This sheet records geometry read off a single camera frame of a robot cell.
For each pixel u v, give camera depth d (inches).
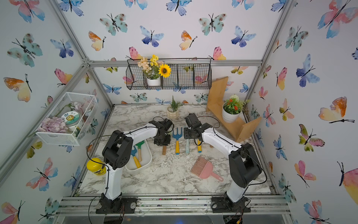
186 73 38.7
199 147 37.6
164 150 36.7
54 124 23.5
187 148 37.0
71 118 25.8
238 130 36.7
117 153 21.0
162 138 32.7
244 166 17.9
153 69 33.9
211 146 37.8
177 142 38.7
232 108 34.8
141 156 35.8
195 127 26.3
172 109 43.6
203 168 34.0
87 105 31.0
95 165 30.4
